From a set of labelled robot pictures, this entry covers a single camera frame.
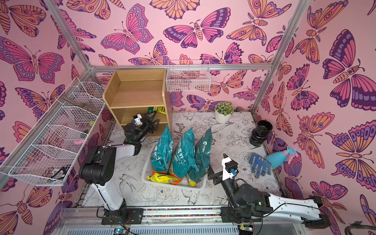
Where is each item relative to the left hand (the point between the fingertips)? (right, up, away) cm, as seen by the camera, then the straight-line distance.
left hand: (161, 114), depth 87 cm
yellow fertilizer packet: (+5, -32, -17) cm, 36 cm away
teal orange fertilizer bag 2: (+2, -35, -15) cm, 38 cm away
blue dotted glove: (+59, -29, 0) cm, 65 cm away
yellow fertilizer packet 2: (-2, +4, +7) cm, 8 cm away
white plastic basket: (+23, -37, -11) cm, 45 cm away
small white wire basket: (+17, +26, +8) cm, 31 cm away
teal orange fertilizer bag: (+15, -23, -17) cm, 32 cm away
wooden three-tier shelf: (-20, +13, +1) cm, 24 cm away
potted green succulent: (+40, +4, +15) cm, 43 cm away
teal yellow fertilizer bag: (+23, -18, -22) cm, 37 cm away
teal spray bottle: (+69, -26, 0) cm, 74 cm away
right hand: (+29, -21, -24) cm, 43 cm away
